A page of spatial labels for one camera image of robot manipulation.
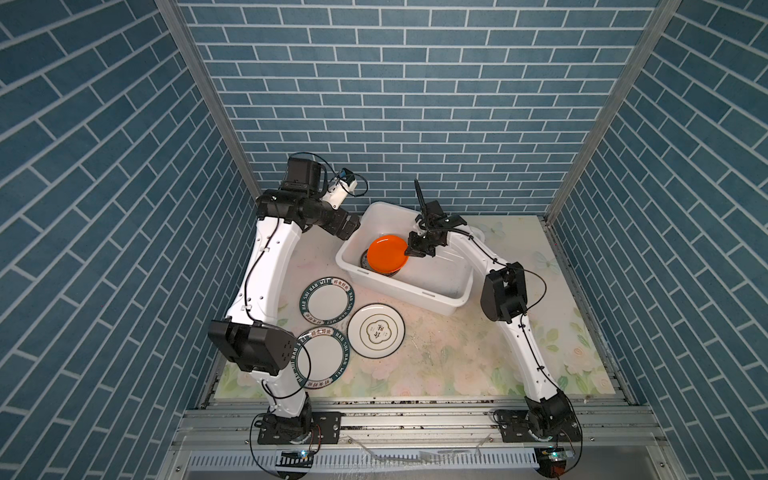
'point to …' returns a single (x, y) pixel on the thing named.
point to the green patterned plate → (365, 262)
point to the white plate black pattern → (375, 330)
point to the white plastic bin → (444, 281)
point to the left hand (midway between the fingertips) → (343, 213)
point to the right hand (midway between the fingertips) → (402, 249)
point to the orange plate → (386, 253)
